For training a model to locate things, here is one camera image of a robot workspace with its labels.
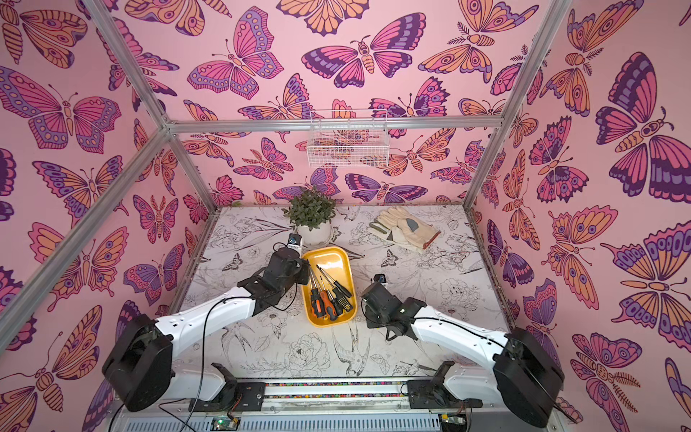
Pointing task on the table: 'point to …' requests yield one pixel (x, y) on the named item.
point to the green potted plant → (310, 209)
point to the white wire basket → (348, 148)
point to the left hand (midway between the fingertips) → (307, 258)
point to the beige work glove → (418, 234)
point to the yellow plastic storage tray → (328, 265)
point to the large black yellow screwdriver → (343, 301)
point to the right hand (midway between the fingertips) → (368, 315)
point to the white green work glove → (394, 235)
